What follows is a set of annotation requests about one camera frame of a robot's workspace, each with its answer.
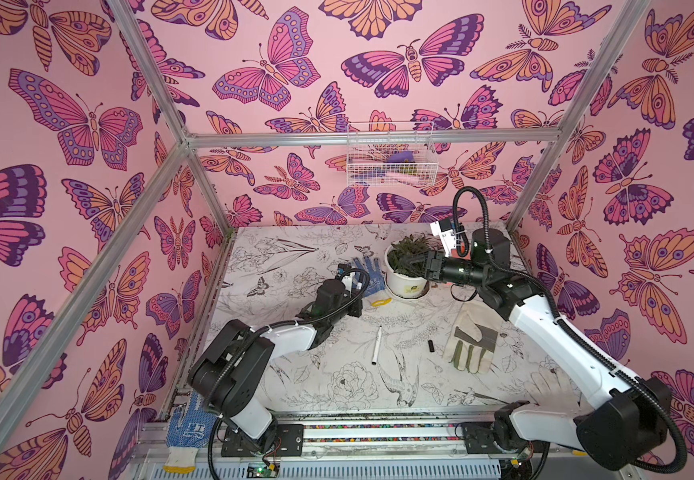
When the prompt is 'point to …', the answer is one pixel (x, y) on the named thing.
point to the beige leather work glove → (473, 338)
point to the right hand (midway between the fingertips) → (405, 258)
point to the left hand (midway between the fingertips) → (365, 288)
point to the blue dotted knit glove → (376, 278)
